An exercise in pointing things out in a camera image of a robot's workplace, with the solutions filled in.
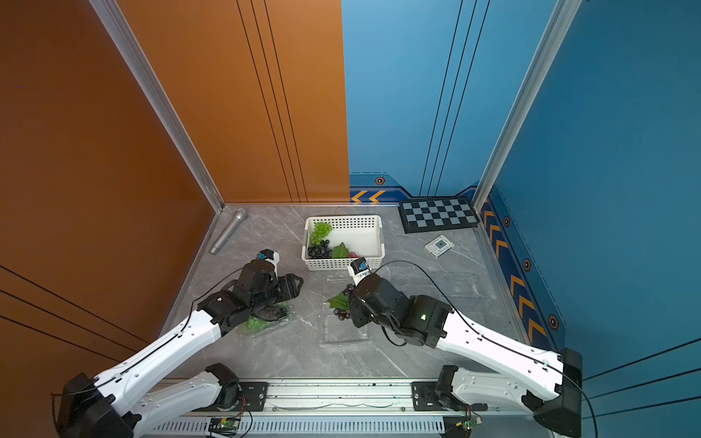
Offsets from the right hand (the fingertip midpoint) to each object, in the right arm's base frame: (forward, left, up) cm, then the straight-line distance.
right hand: (351, 299), depth 70 cm
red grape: (+26, +1, -17) cm, 31 cm away
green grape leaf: (+25, +5, -14) cm, 29 cm away
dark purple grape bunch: (-3, +3, -2) cm, 5 cm away
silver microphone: (+45, +49, -16) cm, 68 cm away
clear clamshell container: (+4, +19, -21) cm, 28 cm away
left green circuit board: (-24, +33, -23) cm, 47 cm away
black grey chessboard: (+46, -34, -17) cm, 60 cm away
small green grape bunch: (+37, +14, -16) cm, 42 cm away
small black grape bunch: (+26, +12, -14) cm, 32 cm away
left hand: (+9, +16, -6) cm, 19 cm away
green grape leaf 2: (-1, +3, 0) cm, 3 cm away
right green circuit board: (-24, -30, -21) cm, 44 cm away
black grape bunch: (+3, +25, -15) cm, 29 cm away
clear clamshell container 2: (0, +6, -22) cm, 23 cm away
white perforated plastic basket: (+38, -3, -20) cm, 43 cm away
